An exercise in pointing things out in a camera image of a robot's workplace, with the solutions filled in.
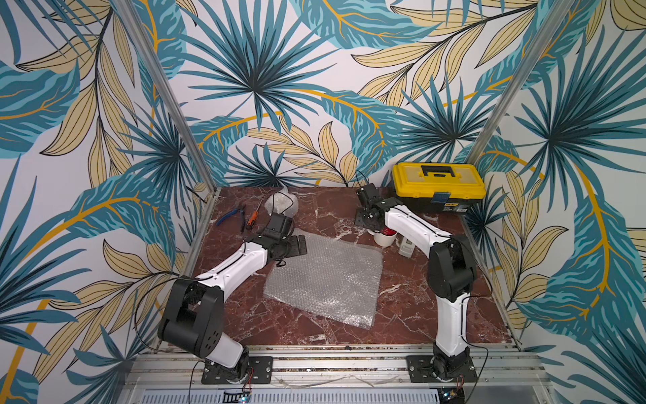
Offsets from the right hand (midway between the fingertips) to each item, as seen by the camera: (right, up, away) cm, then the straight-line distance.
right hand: (364, 219), depth 97 cm
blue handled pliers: (-56, +2, +12) cm, 57 cm away
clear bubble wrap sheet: (-33, +7, +9) cm, 35 cm away
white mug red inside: (+8, -7, -2) cm, 11 cm away
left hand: (-26, -11, -9) cm, 30 cm away
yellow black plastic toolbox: (+30, +13, +2) cm, 33 cm away
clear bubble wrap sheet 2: (-10, -22, -7) cm, 25 cm away
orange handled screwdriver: (-46, 0, +9) cm, 47 cm away
